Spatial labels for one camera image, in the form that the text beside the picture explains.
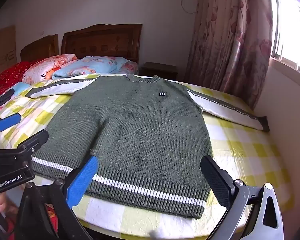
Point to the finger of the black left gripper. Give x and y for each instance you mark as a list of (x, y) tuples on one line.
[(33, 143)]

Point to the window with bars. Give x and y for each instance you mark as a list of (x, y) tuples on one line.
[(286, 32)]

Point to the yellow checkered bed sheet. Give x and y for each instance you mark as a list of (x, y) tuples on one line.
[(245, 153)]

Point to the cardboard box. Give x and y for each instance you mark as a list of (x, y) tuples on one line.
[(7, 48)]

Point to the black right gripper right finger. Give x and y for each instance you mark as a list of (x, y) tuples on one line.
[(219, 181)]

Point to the dark wooden nightstand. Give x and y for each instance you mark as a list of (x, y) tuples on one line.
[(165, 71)]

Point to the black object on bed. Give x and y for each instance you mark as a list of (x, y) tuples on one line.
[(6, 96)]

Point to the pink floral folded quilt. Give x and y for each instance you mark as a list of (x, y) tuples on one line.
[(44, 69)]

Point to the blue floral folded quilt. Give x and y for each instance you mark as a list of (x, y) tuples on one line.
[(90, 65)]

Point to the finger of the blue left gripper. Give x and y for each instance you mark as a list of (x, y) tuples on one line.
[(9, 121)]

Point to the red dotted pillow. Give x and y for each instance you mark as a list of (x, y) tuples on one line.
[(14, 74)]

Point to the person's left hand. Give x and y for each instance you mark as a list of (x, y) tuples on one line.
[(5, 204)]

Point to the pink floral curtain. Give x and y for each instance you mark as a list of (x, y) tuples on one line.
[(231, 46)]

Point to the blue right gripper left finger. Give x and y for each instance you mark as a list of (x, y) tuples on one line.
[(79, 179)]

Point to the large wooden headboard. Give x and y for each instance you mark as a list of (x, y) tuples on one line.
[(120, 40)]

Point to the pink floral pillow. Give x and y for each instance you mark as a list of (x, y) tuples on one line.
[(129, 67)]

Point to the small wooden headboard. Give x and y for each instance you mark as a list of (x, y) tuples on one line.
[(40, 49)]

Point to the green white knit sweater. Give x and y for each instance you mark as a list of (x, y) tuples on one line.
[(148, 135)]

